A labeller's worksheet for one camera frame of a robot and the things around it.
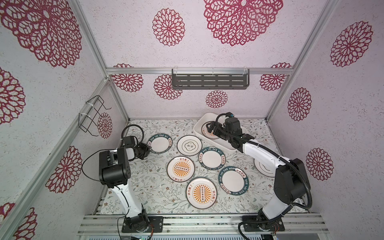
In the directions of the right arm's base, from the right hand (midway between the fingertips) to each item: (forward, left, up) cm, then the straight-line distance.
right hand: (210, 125), depth 86 cm
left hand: (-2, +39, -20) cm, 44 cm away
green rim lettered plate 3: (-24, -14, -22) cm, 35 cm away
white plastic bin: (+22, +3, -16) cm, 28 cm away
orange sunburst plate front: (-32, +5, -22) cm, 39 cm away
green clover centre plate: (0, +13, -21) cm, 25 cm away
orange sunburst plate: (-17, +18, -21) cm, 33 cm away
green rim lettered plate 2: (-9, -2, -22) cm, 24 cm away
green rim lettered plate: (+2, +34, -22) cm, 41 cm away
